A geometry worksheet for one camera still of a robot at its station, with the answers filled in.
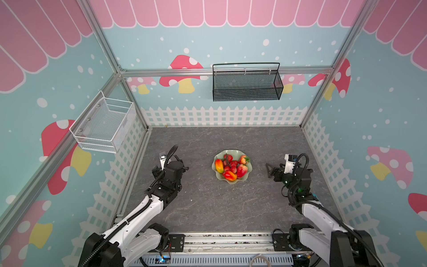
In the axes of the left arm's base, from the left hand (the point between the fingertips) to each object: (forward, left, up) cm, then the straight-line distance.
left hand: (169, 164), depth 82 cm
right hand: (+3, -53, -2) cm, 53 cm away
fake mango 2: (-1, -30, -8) cm, 31 cm away
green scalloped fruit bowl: (+14, -35, -10) cm, 39 cm away
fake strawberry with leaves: (+9, -39, -7) cm, 41 cm away
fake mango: (+5, -25, -8) cm, 27 cm away
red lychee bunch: (+6, -31, -9) cm, 32 cm away
